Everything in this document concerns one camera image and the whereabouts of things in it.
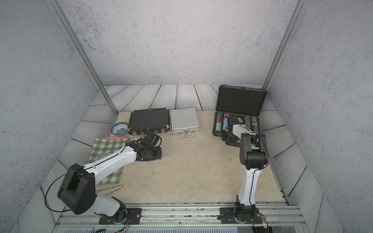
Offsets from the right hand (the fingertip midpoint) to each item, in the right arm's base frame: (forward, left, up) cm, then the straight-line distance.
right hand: (226, 138), depth 103 cm
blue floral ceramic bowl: (+7, +77, +3) cm, 78 cm away
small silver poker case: (+11, +29, +4) cm, 32 cm away
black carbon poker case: (+12, +51, +5) cm, 52 cm away
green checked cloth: (-8, +83, +2) cm, 83 cm away
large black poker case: (+24, -17, +11) cm, 31 cm away
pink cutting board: (0, +84, +1) cm, 84 cm away
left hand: (-18, +41, +7) cm, 45 cm away
